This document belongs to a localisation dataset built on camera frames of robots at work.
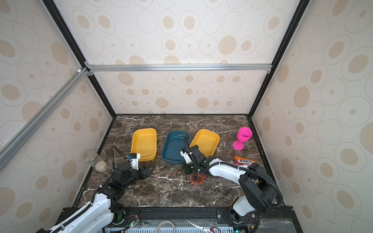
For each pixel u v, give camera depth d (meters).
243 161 0.91
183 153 0.80
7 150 0.51
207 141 1.03
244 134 0.90
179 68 1.74
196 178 0.85
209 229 0.70
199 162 0.67
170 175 0.88
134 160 0.75
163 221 0.71
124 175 0.63
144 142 1.00
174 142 1.02
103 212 0.55
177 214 0.76
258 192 0.44
